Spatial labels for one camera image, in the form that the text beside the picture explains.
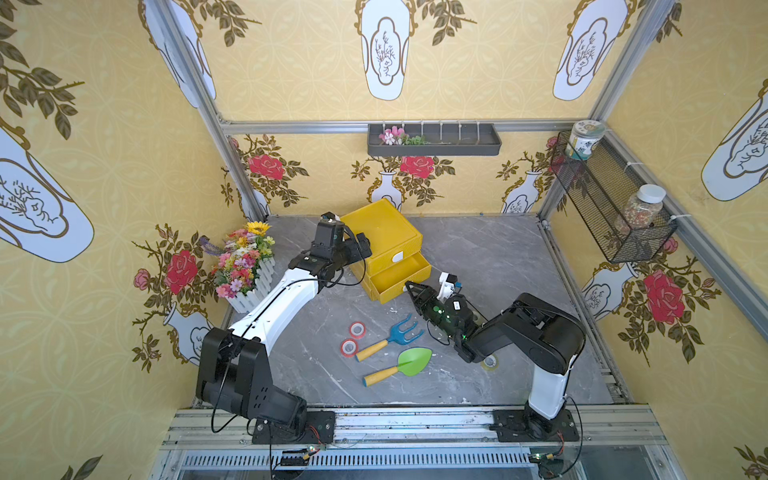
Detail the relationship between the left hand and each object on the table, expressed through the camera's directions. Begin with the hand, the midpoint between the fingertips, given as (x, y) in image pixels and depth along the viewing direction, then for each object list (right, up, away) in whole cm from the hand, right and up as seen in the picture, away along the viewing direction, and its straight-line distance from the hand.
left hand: (346, 245), depth 87 cm
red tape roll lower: (+1, -30, +1) cm, 30 cm away
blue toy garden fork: (+15, -28, +3) cm, 32 cm away
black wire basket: (+76, +17, +3) cm, 78 cm away
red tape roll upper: (+3, -26, +3) cm, 26 cm away
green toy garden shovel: (+19, -33, -3) cm, 38 cm away
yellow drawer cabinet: (+15, -1, -3) cm, 15 cm away
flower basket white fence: (-29, -7, -1) cm, 30 cm away
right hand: (+19, -11, +2) cm, 22 cm away
